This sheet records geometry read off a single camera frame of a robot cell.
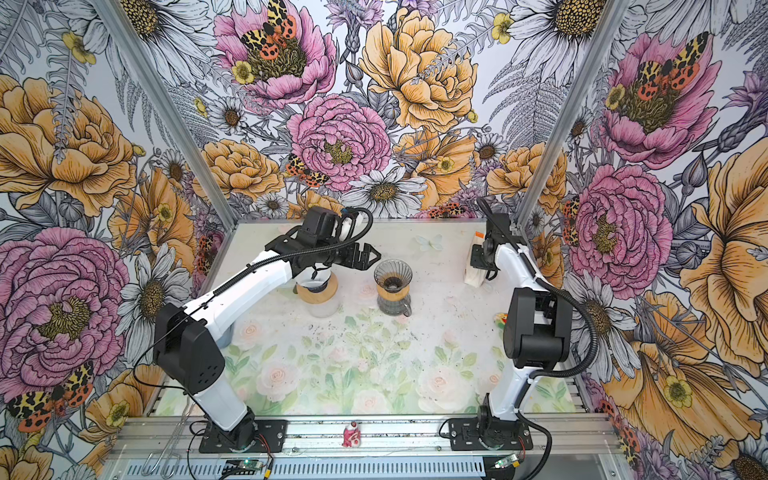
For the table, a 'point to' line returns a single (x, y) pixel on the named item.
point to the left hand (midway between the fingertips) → (364, 261)
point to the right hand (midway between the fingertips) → (483, 267)
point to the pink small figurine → (351, 436)
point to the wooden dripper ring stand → (320, 297)
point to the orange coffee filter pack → (475, 276)
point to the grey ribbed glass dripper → (393, 275)
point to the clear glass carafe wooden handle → (323, 307)
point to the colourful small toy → (501, 320)
